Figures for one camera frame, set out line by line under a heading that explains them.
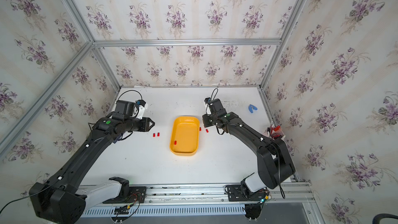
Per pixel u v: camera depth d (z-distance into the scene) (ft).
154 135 3.12
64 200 1.19
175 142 2.97
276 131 2.76
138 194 2.40
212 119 2.40
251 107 3.52
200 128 3.07
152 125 2.45
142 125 2.22
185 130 3.07
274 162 1.40
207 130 3.14
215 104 2.17
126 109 1.95
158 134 3.11
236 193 2.40
